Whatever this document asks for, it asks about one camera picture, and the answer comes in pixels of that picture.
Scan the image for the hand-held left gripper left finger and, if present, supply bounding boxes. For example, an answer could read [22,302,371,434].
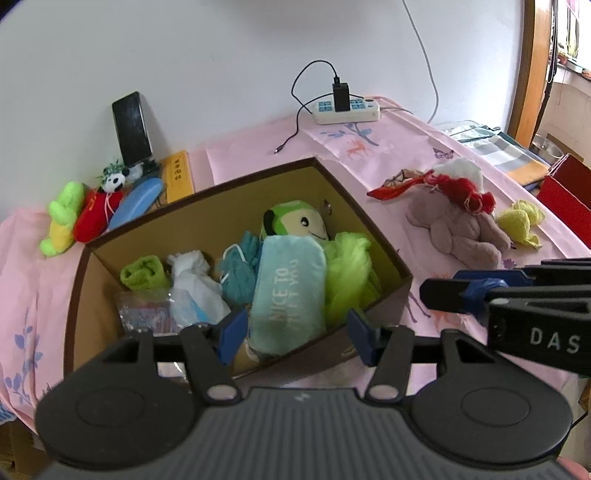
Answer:
[99,308,250,407]

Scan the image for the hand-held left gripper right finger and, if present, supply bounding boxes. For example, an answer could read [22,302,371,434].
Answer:
[347,308,497,402]

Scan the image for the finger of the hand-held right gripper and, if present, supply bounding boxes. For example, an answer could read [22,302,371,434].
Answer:
[419,277,591,320]
[452,258,591,283]

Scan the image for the pink plush doll red hair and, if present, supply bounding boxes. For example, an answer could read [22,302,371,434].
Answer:
[406,170,512,271]

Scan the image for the light blue fabric pouch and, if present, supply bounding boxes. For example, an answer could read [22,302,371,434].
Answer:
[249,235,328,356]

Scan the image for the white towel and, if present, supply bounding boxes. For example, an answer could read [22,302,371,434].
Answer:
[434,158,485,195]

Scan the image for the brown cardboard box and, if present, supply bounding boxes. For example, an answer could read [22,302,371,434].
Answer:
[64,157,414,384]

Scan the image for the teal cloth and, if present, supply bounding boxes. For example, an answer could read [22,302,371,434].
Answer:
[217,231,264,305]

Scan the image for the white crumpled cloth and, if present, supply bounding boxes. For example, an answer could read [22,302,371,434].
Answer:
[165,250,232,324]

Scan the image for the neon green fluffy cloth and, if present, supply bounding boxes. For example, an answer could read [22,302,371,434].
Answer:
[323,232,383,324]

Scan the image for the yellow towel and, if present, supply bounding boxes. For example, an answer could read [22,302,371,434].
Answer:
[496,200,546,250]

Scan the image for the clear plastic bag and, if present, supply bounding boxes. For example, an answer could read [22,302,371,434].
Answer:
[115,290,183,335]

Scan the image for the green rolled towel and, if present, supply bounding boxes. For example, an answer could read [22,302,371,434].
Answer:
[120,255,171,291]

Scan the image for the red box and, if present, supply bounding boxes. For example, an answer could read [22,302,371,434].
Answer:
[537,154,591,222]

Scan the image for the striped folded blanket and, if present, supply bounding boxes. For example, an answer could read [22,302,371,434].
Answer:
[436,121,552,185]

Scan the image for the green round plush toy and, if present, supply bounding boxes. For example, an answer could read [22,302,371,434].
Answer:
[262,200,332,243]

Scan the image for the metal pot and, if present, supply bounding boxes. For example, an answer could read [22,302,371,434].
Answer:
[530,134,565,162]

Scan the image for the blue case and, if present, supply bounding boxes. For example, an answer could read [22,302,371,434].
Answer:
[107,178,164,232]

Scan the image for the yellow flat box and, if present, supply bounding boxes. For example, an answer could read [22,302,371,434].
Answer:
[163,151,195,204]

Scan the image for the red plush toy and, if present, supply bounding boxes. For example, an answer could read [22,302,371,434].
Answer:
[73,189,125,244]

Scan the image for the black phone stand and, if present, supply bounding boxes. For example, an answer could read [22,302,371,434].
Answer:
[127,157,162,181]

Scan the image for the printed pink bedsheet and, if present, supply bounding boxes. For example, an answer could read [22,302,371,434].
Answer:
[0,96,591,416]

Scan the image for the small panda plush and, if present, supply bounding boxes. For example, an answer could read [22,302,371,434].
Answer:
[99,161,144,193]

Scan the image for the white power strip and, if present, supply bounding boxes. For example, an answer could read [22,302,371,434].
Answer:
[313,95,382,125]

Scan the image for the neon green plush toy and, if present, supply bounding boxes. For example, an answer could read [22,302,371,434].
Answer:
[39,181,88,257]

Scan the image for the black charger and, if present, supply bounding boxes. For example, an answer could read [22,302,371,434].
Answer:
[332,76,352,113]

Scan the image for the black smartphone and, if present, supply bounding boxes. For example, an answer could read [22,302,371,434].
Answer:
[112,91,154,167]

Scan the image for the grey power cable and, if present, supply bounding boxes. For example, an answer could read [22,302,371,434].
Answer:
[381,0,439,125]

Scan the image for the black charging cable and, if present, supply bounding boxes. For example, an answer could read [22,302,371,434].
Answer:
[274,60,340,154]

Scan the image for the wooden door frame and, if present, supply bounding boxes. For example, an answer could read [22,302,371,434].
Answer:
[507,0,552,148]

